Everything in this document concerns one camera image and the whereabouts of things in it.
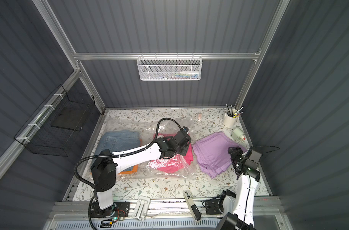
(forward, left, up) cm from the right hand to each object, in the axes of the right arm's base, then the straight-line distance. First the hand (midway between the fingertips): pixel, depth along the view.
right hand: (234, 152), depth 81 cm
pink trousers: (-6, +34, -4) cm, 35 cm away
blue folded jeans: (+11, +73, -6) cm, 74 cm away
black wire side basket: (+4, +96, +17) cm, 98 cm away
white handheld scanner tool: (-27, +24, -8) cm, 37 cm away
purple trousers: (+4, +9, -11) cm, 15 cm away
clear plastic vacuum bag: (+27, +57, -12) cm, 64 cm away
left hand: (+1, +27, +1) cm, 27 cm away
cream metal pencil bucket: (+29, -6, -4) cm, 30 cm away
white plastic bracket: (-28, +51, -11) cm, 59 cm away
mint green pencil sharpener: (+17, -8, -7) cm, 20 cm away
